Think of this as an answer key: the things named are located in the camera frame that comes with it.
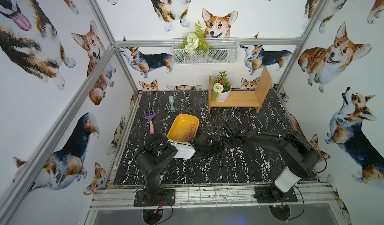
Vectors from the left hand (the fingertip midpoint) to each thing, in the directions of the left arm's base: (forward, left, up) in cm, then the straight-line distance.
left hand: (223, 146), depth 88 cm
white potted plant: (+30, -1, +18) cm, 35 cm away
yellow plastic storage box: (+15, +24, -4) cm, 29 cm away
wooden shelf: (+36, -20, +1) cm, 41 cm away
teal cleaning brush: (+40, +35, -4) cm, 53 cm away
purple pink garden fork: (+25, +49, -5) cm, 55 cm away
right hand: (+4, -4, -3) cm, 6 cm away
